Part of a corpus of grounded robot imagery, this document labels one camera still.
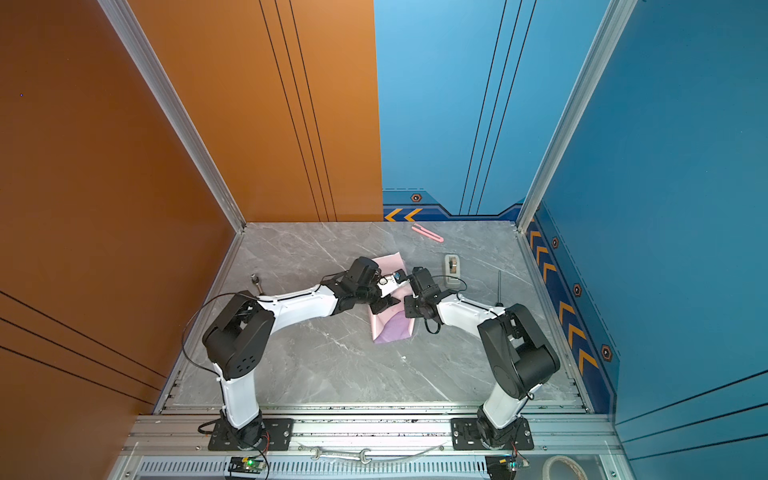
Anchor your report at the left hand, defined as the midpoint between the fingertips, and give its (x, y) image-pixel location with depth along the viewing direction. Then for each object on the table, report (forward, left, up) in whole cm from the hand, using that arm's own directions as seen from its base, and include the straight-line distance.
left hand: (396, 290), depth 92 cm
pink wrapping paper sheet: (-8, +1, -6) cm, 10 cm away
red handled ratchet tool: (+8, +49, -7) cm, 50 cm away
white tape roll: (-44, -42, -6) cm, 61 cm away
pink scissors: (+31, -12, -6) cm, 34 cm away
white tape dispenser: (+12, -19, -4) cm, 23 cm away
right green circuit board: (-44, -25, -8) cm, 51 cm away
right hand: (-2, -4, -5) cm, 7 cm away
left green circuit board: (-44, +35, -9) cm, 56 cm away
